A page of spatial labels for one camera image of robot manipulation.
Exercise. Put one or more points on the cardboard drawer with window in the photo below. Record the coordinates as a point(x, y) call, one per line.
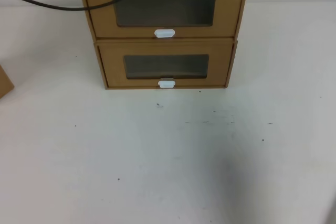
point(113, 64)
point(99, 22)

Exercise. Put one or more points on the lower cardboard shoebox shell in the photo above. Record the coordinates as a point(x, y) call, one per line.
point(234, 51)

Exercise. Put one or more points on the cardboard box at left edge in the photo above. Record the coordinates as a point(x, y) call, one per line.
point(6, 85)

